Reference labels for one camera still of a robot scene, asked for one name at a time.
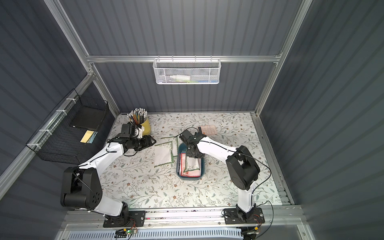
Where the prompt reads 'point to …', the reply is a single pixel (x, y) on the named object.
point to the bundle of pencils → (137, 116)
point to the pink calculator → (209, 129)
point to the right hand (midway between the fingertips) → (193, 155)
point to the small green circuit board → (131, 231)
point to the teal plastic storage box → (181, 149)
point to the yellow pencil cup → (147, 129)
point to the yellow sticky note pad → (87, 136)
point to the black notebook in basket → (88, 117)
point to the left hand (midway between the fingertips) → (153, 142)
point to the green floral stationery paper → (164, 152)
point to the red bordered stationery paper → (195, 173)
